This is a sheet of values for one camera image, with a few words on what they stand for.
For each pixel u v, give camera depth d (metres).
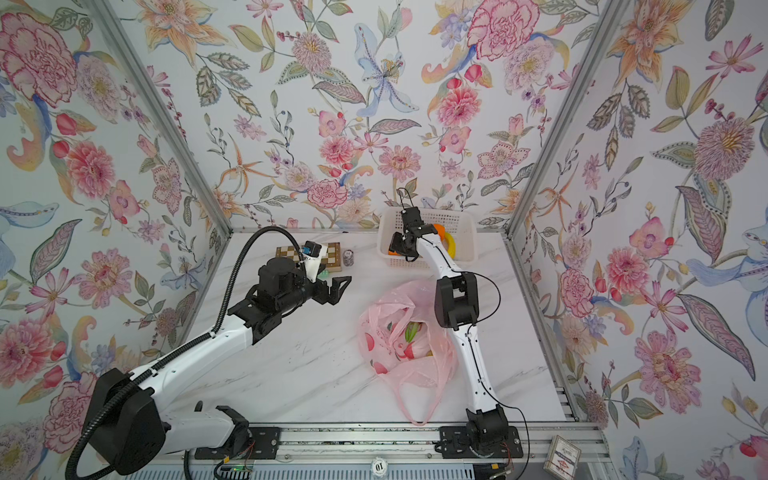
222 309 0.53
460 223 1.14
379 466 0.66
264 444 0.74
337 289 0.72
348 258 1.08
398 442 0.76
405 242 0.86
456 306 0.69
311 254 0.68
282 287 0.62
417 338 0.92
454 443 0.73
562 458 0.72
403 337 0.90
